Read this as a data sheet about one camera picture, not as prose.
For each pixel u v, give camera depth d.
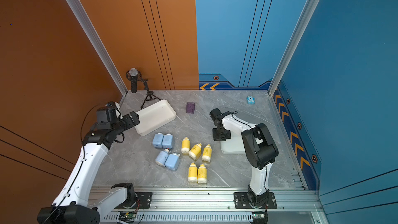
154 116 1.06
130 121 0.70
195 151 0.82
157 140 0.87
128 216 0.72
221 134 0.81
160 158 0.79
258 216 0.70
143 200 0.73
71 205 0.38
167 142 0.86
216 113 0.79
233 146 0.89
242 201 0.72
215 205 0.73
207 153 0.81
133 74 0.97
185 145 0.83
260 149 0.49
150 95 1.09
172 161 0.79
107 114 0.57
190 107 1.05
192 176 0.74
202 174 0.74
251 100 1.12
